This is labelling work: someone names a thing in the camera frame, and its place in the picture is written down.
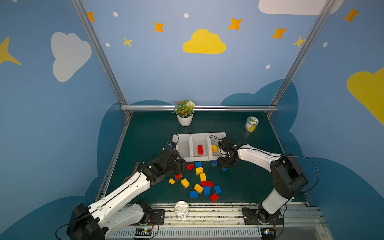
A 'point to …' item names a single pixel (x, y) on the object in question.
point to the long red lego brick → (200, 150)
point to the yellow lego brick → (214, 148)
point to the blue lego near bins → (198, 164)
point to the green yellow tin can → (251, 123)
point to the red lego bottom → (214, 197)
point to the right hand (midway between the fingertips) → (224, 163)
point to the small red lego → (178, 177)
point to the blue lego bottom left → (193, 194)
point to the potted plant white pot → (184, 112)
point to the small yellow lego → (171, 181)
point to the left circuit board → (143, 233)
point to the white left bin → (184, 145)
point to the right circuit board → (268, 233)
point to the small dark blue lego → (214, 163)
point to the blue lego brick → (224, 170)
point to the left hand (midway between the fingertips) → (181, 161)
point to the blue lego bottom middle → (207, 190)
